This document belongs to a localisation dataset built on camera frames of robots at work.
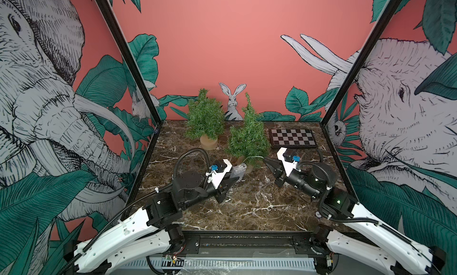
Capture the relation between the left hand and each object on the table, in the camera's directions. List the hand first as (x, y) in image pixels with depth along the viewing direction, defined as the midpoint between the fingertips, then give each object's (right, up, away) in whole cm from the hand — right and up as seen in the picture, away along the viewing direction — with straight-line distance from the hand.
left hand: (236, 174), depth 61 cm
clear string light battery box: (+1, +2, -3) cm, 3 cm away
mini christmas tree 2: (+5, +11, +17) cm, 21 cm away
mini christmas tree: (-15, +22, +27) cm, 38 cm away
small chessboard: (+35, +13, +49) cm, 62 cm away
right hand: (+10, +6, 0) cm, 11 cm away
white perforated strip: (-2, -38, +9) cm, 39 cm away
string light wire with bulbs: (+5, +6, 0) cm, 8 cm away
